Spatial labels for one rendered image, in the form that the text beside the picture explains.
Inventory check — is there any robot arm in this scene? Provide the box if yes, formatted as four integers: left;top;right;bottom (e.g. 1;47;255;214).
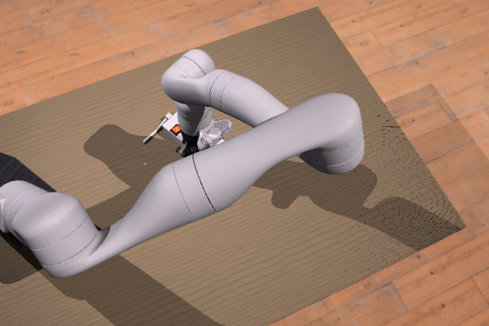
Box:
0;49;364;279

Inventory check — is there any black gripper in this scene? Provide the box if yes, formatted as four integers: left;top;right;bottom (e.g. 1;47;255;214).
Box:
176;129;200;157

